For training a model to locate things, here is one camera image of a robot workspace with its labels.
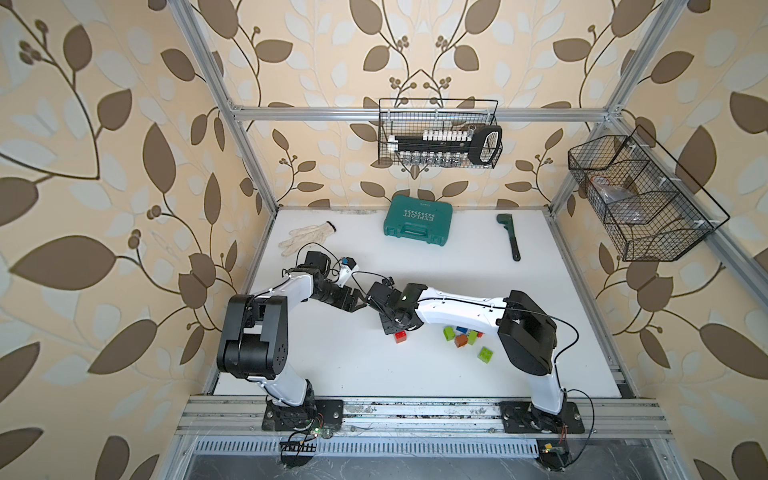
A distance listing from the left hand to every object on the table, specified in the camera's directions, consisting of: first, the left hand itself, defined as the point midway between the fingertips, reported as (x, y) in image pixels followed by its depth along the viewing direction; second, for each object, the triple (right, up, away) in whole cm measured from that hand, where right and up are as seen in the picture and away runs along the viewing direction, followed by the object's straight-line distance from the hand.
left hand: (350, 296), depth 92 cm
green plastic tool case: (+25, +25, +20) cm, 41 cm away
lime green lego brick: (+30, -10, -5) cm, 32 cm away
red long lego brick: (+15, -10, -7) cm, 20 cm away
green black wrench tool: (+58, +25, +24) cm, 67 cm away
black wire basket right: (+77, +25, -19) cm, 83 cm away
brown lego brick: (+33, -12, -7) cm, 36 cm away
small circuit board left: (-10, -34, -19) cm, 40 cm away
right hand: (+13, -7, -4) cm, 16 cm away
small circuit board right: (+52, -34, -20) cm, 66 cm away
